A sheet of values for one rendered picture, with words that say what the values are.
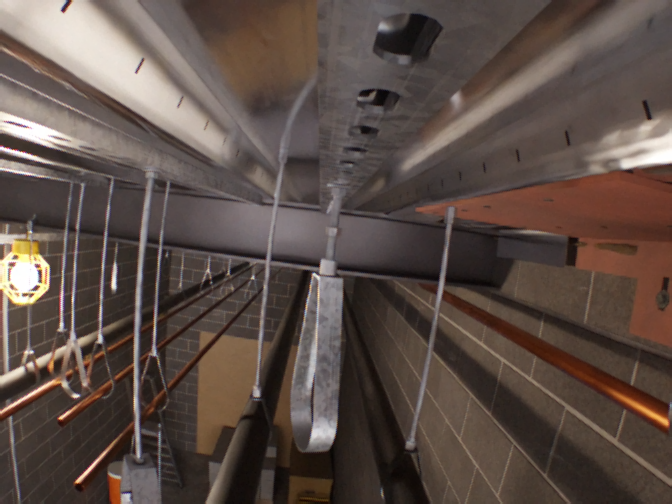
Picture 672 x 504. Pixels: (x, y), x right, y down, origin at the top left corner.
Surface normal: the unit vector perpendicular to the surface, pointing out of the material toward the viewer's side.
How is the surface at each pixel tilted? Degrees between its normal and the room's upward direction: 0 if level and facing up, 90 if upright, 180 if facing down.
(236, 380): 90
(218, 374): 90
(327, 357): 74
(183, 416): 90
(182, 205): 90
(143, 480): 57
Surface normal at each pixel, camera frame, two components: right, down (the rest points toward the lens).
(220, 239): 0.05, 0.03
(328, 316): 0.33, -0.22
